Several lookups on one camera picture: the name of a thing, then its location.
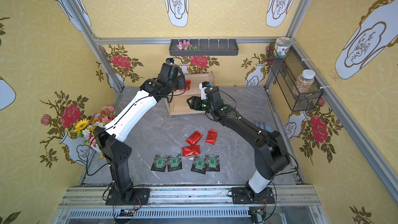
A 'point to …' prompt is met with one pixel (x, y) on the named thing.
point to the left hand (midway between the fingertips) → (173, 78)
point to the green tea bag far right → (212, 163)
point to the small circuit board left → (126, 212)
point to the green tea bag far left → (159, 163)
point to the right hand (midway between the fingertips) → (196, 97)
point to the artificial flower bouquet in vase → (85, 128)
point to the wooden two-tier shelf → (176, 103)
